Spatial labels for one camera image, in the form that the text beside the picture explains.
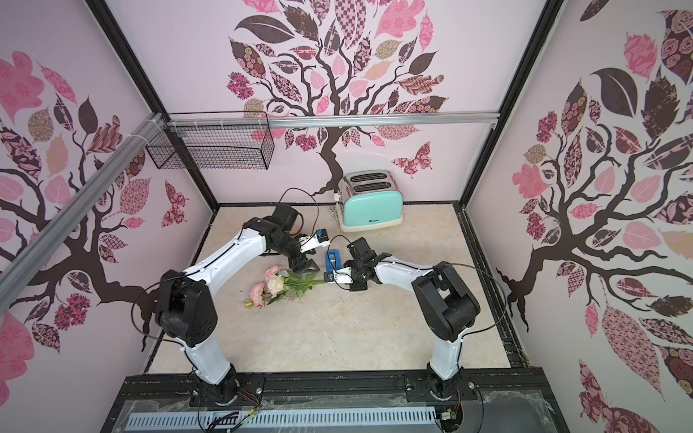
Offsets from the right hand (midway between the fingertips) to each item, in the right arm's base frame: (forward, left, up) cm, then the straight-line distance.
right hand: (346, 271), depth 94 cm
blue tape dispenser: (+5, +5, 0) cm, 7 cm away
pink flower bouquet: (-8, +21, +6) cm, 23 cm away
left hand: (-2, +11, +9) cm, 14 cm away
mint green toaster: (+28, -10, +9) cm, 30 cm away
